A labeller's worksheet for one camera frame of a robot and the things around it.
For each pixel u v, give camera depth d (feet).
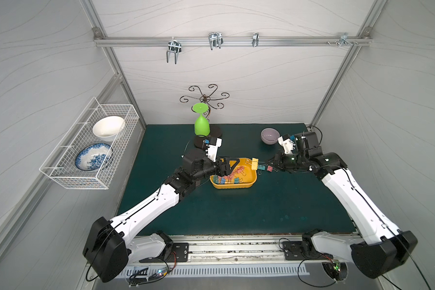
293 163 2.01
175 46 2.57
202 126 2.92
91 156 2.12
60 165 1.88
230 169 2.13
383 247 1.21
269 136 3.65
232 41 2.53
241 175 3.21
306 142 1.83
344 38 2.51
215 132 3.88
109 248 1.25
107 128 2.43
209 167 2.03
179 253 2.42
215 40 2.48
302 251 2.36
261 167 2.82
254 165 2.49
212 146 2.13
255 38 2.37
